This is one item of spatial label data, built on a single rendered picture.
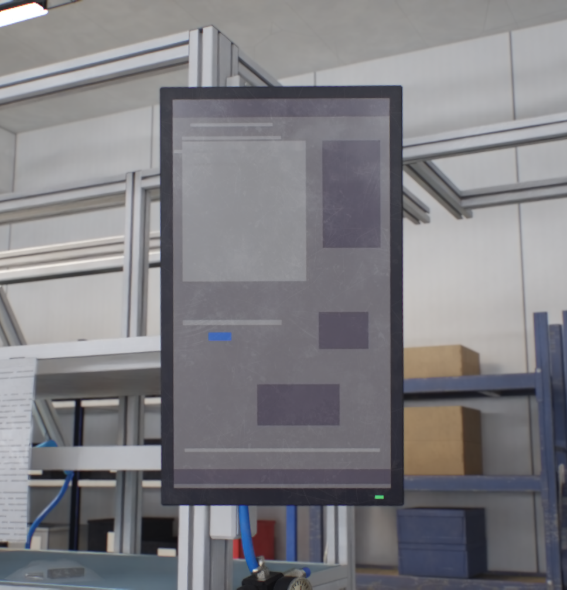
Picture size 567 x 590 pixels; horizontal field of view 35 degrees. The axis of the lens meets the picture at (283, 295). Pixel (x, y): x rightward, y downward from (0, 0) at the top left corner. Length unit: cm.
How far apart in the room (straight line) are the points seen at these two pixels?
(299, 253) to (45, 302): 512
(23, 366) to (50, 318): 453
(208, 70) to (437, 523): 311
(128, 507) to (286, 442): 107
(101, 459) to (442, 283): 346
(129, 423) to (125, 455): 57
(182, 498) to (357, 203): 42
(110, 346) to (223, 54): 52
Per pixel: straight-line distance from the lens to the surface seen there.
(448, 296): 484
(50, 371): 168
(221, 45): 157
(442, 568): 433
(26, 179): 652
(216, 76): 153
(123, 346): 148
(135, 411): 214
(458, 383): 424
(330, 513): 189
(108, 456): 159
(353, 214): 110
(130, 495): 213
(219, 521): 138
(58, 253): 302
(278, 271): 109
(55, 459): 166
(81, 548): 555
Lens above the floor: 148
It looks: 11 degrees up
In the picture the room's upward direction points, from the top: straight up
